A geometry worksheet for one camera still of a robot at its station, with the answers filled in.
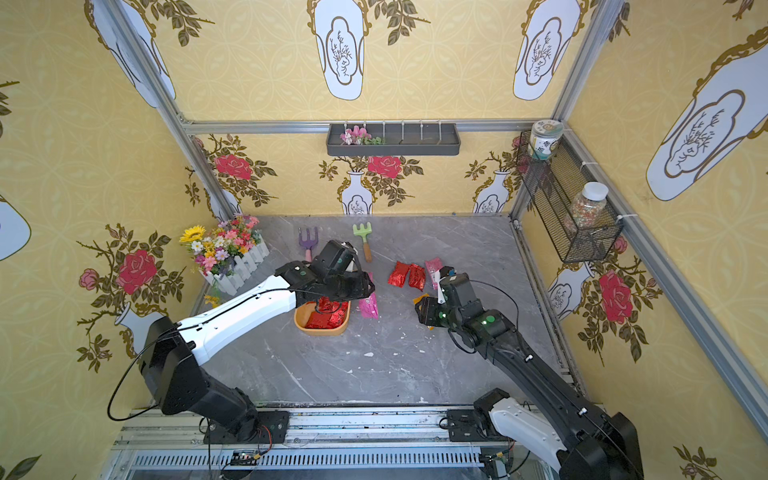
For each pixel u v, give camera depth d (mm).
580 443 390
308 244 1138
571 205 676
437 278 745
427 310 690
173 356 413
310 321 899
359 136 878
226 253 901
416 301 949
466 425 734
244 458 732
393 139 917
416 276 996
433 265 1033
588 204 654
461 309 585
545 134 841
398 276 1004
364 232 1171
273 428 733
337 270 629
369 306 798
